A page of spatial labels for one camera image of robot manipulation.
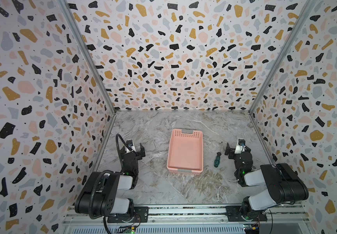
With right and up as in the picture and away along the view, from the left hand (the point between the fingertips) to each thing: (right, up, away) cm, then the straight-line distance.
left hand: (131, 143), depth 87 cm
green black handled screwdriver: (+53, -11, +5) cm, 54 cm away
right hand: (+63, +1, +3) cm, 63 cm away
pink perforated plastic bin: (+33, -7, +12) cm, 36 cm away
